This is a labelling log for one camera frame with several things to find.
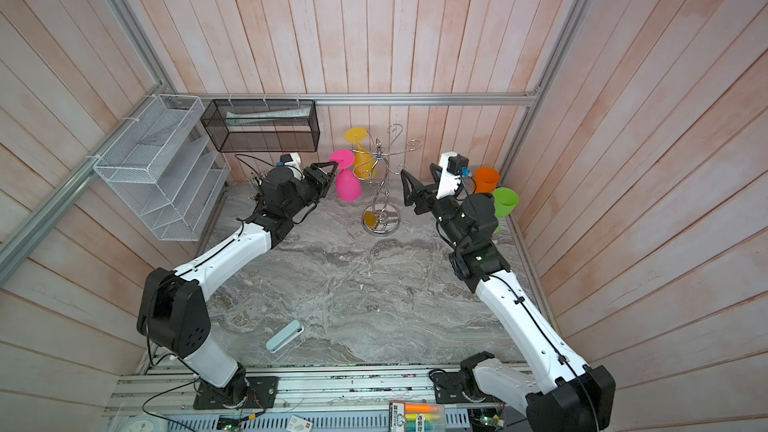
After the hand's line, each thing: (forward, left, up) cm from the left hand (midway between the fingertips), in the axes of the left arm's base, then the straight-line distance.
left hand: (340, 170), depth 79 cm
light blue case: (-34, +13, -28) cm, 46 cm away
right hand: (-10, -19, +10) cm, 23 cm away
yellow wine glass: (+13, -6, -9) cm, 17 cm away
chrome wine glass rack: (+7, -12, -31) cm, 34 cm away
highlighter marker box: (-53, -20, -30) cm, 63 cm away
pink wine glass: (+5, -1, -10) cm, 11 cm away
